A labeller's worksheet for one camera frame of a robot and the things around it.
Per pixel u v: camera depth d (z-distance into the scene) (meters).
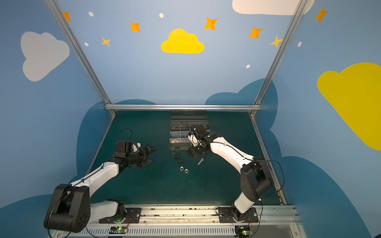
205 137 0.64
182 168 0.91
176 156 0.96
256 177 0.45
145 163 0.84
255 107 1.17
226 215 0.74
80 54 0.85
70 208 0.41
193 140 0.77
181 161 0.94
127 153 0.70
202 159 0.93
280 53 0.86
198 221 0.74
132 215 0.74
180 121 1.14
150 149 0.79
